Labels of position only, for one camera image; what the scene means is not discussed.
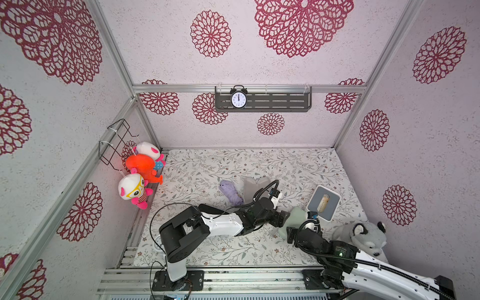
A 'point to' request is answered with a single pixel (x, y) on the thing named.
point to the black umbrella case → (204, 208)
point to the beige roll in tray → (324, 203)
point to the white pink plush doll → (149, 149)
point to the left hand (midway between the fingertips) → (283, 211)
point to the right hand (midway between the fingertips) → (292, 231)
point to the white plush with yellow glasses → (131, 186)
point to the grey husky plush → (369, 236)
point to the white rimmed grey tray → (332, 205)
